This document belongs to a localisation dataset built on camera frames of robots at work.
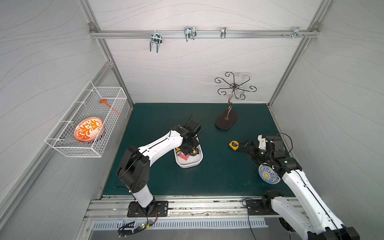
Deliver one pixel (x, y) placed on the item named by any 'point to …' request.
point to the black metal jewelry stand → (228, 119)
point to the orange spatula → (104, 101)
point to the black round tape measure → (195, 152)
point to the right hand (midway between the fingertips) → (242, 148)
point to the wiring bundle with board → (145, 225)
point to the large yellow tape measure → (234, 145)
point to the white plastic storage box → (192, 160)
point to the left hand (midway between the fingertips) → (195, 147)
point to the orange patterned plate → (88, 129)
